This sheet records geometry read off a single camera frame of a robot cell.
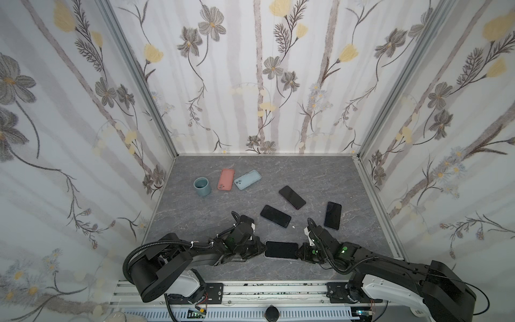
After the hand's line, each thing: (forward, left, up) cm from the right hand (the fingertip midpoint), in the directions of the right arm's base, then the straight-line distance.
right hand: (289, 251), depth 82 cm
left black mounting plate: (-15, +29, -2) cm, 33 cm away
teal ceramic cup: (+32, +43, -3) cm, 54 cm away
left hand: (+2, +10, -1) cm, 10 cm away
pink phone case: (+39, +32, -5) cm, 50 cm away
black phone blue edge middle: (+18, +5, -4) cm, 19 cm away
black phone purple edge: (+19, -23, -3) cm, 30 cm away
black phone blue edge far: (+30, -4, -6) cm, 31 cm away
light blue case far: (+40, +20, -6) cm, 45 cm away
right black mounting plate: (-14, -17, 0) cm, 22 cm away
